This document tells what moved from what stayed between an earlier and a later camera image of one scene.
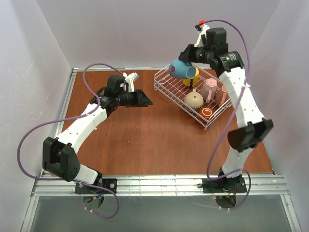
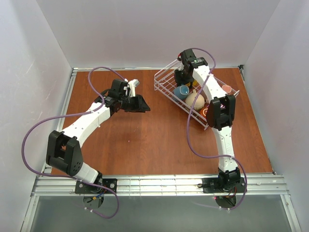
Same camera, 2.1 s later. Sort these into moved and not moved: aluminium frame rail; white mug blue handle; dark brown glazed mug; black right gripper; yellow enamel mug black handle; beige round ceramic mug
Moved: black right gripper; white mug blue handle
Not moved: yellow enamel mug black handle; beige round ceramic mug; aluminium frame rail; dark brown glazed mug
